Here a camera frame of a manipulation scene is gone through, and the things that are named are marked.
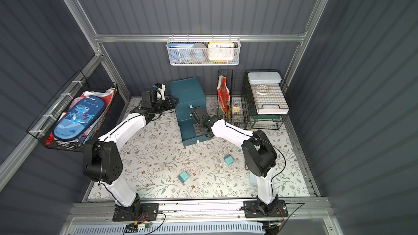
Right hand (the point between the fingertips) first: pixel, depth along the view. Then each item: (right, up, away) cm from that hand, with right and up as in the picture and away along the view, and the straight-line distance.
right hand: (203, 125), depth 92 cm
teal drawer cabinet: (-8, +17, 0) cm, 19 cm away
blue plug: (-10, -26, -10) cm, 29 cm away
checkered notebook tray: (+39, +13, -3) cm, 41 cm away
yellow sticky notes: (+22, +9, +19) cm, 31 cm away
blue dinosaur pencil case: (-49, +6, -27) cm, 56 cm away
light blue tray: (+25, -26, -12) cm, 38 cm away
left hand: (-14, +14, -3) cm, 19 cm away
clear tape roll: (+35, +21, +4) cm, 41 cm away
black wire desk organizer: (+20, +25, +23) cm, 39 cm away
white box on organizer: (+38, +29, +8) cm, 48 cm away
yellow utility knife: (+16, +10, +20) cm, 27 cm away
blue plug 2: (+14, -19, -4) cm, 24 cm away
